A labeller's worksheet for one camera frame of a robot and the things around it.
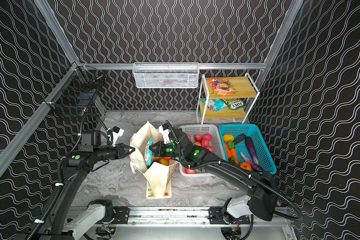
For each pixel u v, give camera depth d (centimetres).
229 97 103
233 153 94
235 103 100
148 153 69
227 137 100
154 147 68
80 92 100
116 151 63
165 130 64
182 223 74
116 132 67
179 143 52
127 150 70
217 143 92
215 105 98
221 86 82
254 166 88
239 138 100
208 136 99
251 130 99
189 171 84
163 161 86
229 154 92
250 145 98
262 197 39
